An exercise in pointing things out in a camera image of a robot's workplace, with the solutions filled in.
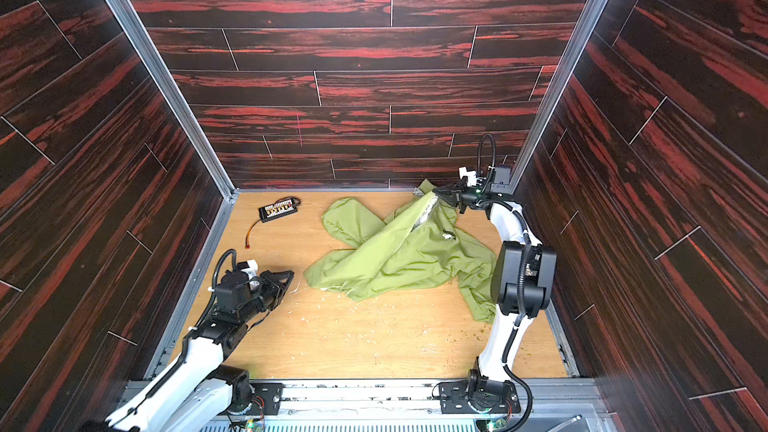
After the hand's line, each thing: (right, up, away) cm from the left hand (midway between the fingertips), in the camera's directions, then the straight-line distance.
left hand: (297, 272), depth 82 cm
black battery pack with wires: (-15, +19, +30) cm, 39 cm away
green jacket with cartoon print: (+37, +8, +16) cm, 41 cm away
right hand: (+41, +24, +8) cm, 48 cm away
